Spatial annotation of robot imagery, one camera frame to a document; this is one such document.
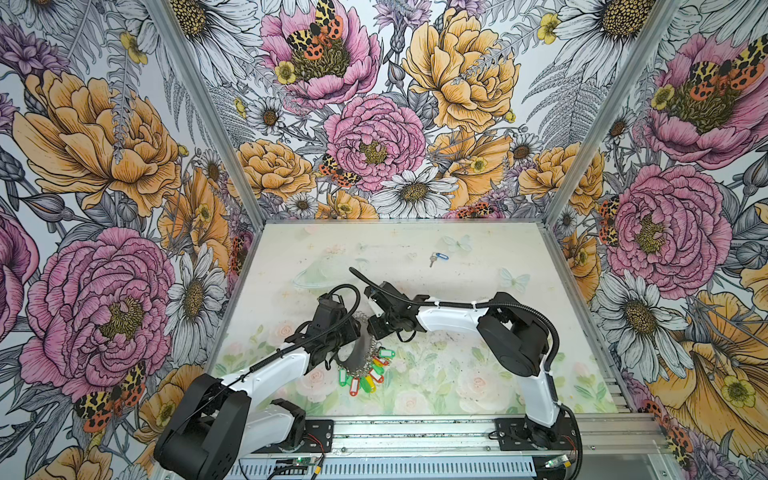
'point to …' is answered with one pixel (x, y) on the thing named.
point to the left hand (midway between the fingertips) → (354, 335)
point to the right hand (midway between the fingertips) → (374, 336)
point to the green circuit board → (303, 461)
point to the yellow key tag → (372, 383)
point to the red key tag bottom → (354, 386)
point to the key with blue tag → (435, 255)
